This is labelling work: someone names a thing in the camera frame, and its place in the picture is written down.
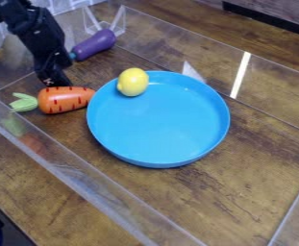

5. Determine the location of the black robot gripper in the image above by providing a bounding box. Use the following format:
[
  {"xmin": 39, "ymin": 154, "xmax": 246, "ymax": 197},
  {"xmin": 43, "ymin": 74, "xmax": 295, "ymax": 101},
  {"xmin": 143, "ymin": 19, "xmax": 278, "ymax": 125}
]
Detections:
[{"xmin": 0, "ymin": 0, "xmax": 72, "ymax": 87}]

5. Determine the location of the orange toy carrot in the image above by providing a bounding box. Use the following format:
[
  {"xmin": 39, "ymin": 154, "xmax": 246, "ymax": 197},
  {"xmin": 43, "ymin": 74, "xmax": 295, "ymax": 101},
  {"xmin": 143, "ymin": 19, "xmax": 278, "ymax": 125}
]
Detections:
[{"xmin": 10, "ymin": 86, "xmax": 95, "ymax": 114}]

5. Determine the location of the purple toy eggplant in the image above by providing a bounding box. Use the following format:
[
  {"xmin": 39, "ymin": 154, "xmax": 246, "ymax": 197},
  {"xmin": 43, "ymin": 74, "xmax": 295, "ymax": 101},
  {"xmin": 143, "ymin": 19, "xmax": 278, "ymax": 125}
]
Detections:
[{"xmin": 70, "ymin": 29, "xmax": 116, "ymax": 62}]

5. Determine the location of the blue round tray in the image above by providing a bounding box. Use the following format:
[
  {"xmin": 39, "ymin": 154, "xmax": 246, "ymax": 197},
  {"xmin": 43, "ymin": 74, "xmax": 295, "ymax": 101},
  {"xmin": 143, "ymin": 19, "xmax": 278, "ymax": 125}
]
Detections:
[{"xmin": 86, "ymin": 71, "xmax": 230, "ymax": 168}]

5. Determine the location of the yellow toy lemon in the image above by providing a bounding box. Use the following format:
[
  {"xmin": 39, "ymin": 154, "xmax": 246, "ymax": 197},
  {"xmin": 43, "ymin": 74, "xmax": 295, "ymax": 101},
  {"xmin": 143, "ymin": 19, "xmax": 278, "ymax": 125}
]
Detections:
[{"xmin": 116, "ymin": 67, "xmax": 150, "ymax": 97}]

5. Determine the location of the clear acrylic enclosure wall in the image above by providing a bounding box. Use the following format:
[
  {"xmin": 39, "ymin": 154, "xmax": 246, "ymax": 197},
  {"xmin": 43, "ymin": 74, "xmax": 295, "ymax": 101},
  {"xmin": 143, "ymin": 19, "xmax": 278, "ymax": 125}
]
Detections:
[{"xmin": 0, "ymin": 0, "xmax": 299, "ymax": 246}]

